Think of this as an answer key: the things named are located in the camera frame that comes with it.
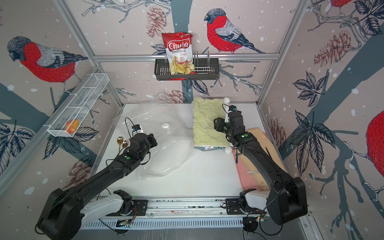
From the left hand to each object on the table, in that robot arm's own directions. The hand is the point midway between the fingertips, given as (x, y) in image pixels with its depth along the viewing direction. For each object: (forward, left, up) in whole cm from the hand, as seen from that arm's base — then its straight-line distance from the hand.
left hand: (156, 131), depth 84 cm
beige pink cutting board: (-20, -55, -16) cm, 61 cm away
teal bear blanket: (-5, -29, -11) cm, 32 cm away
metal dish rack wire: (+35, -30, +17) cm, 50 cm away
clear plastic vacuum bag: (+12, -6, -12) cm, 18 cm away
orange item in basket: (-8, +34, +16) cm, 38 cm away
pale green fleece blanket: (+16, -29, +1) cm, 33 cm away
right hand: (+5, -35, +5) cm, 36 cm away
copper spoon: (0, +25, -17) cm, 30 cm away
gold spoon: (+3, +28, -16) cm, 33 cm away
